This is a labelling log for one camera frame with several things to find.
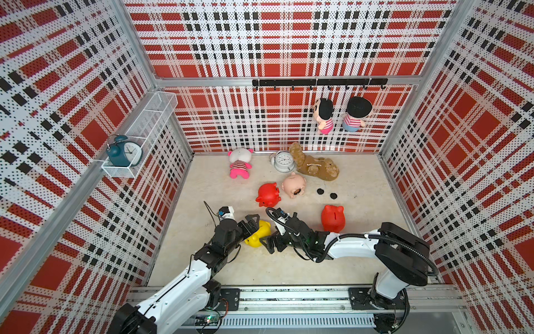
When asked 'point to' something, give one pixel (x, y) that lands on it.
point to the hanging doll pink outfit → (324, 113)
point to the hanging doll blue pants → (357, 108)
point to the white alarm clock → (283, 161)
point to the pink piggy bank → (293, 185)
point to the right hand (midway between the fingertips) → (272, 233)
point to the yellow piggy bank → (265, 230)
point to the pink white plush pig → (240, 166)
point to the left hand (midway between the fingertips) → (257, 220)
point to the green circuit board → (208, 320)
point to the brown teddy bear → (319, 168)
